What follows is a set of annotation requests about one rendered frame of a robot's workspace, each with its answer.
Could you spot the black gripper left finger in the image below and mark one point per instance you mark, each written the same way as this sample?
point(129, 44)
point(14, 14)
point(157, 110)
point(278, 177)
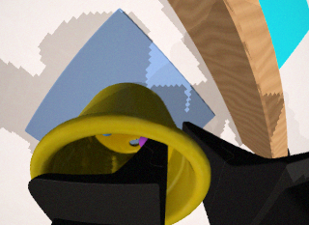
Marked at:
point(133, 195)

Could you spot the yellow cup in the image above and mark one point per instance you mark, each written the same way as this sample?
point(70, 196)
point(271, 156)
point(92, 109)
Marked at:
point(128, 111)

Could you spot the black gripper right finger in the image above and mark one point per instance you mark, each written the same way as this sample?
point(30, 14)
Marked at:
point(244, 186)

